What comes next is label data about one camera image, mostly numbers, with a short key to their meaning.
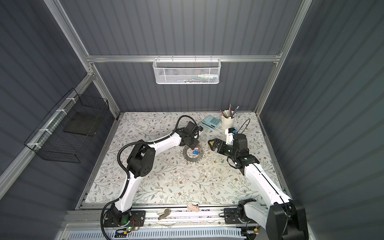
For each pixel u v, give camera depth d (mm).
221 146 721
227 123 1065
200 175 888
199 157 963
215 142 726
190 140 847
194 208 754
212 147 736
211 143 767
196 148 982
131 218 724
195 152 977
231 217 737
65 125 734
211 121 1123
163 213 738
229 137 748
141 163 592
